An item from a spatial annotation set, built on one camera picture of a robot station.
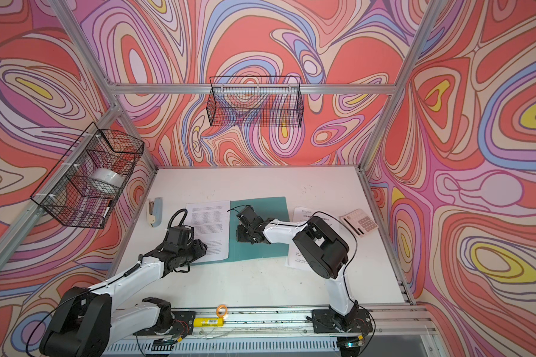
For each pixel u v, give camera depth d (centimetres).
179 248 69
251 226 73
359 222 96
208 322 72
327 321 74
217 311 75
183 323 72
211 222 98
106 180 72
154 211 99
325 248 52
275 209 101
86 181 69
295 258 88
